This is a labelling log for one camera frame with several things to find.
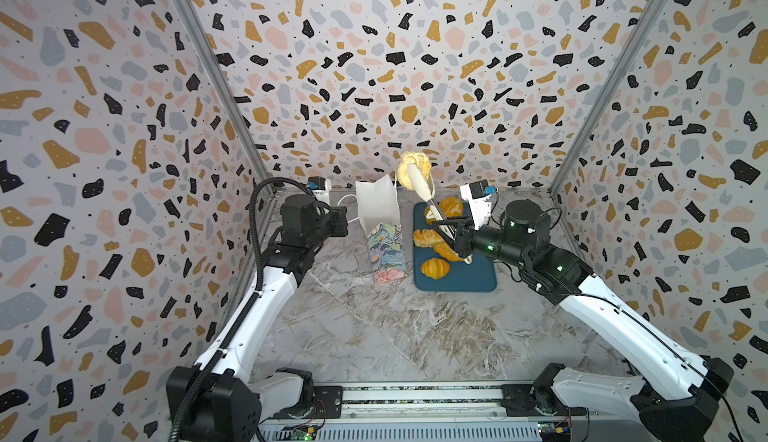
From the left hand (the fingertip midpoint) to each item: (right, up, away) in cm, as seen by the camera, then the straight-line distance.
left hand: (346, 203), depth 76 cm
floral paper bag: (+7, -1, +19) cm, 20 cm away
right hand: (+21, -4, -14) cm, 25 cm away
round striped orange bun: (+25, -20, +19) cm, 37 cm away
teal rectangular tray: (+38, -22, +19) cm, 48 cm away
